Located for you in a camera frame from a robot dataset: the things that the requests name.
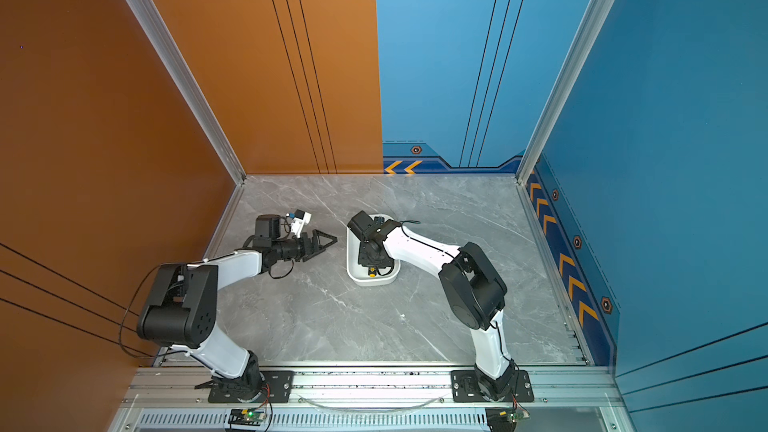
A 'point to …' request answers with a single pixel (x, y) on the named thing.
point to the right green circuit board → (504, 419)
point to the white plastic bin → (358, 272)
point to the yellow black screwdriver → (372, 272)
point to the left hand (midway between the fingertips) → (331, 242)
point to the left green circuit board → (249, 416)
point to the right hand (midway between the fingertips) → (366, 261)
